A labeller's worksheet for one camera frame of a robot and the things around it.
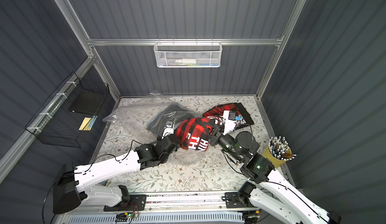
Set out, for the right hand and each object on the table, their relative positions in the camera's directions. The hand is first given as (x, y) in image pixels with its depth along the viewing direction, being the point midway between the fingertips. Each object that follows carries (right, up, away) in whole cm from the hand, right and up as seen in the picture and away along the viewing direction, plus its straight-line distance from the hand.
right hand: (204, 125), depth 59 cm
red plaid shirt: (-4, -3, +3) cm, 6 cm away
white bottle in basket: (-9, +37, +34) cm, 52 cm away
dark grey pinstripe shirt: (-17, +4, +34) cm, 38 cm away
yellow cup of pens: (+37, -14, +13) cm, 41 cm away
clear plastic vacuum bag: (-46, +4, +51) cm, 69 cm away
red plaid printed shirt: (+12, +6, +44) cm, 46 cm away
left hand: (-15, -7, +17) cm, 24 cm away
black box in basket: (-64, +11, +24) cm, 70 cm away
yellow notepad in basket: (-51, 0, +5) cm, 52 cm away
